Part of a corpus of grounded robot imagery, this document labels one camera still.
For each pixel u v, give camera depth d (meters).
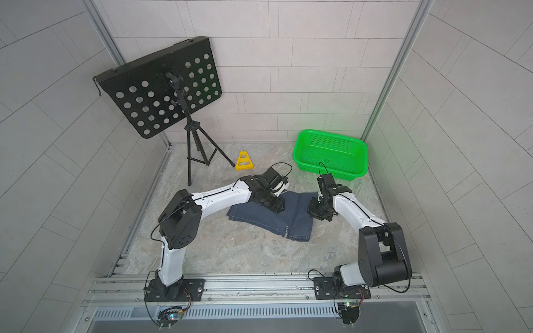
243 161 1.08
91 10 0.71
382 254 0.42
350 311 0.67
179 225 0.49
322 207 0.72
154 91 0.72
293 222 0.86
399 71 0.87
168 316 0.65
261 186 0.66
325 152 1.12
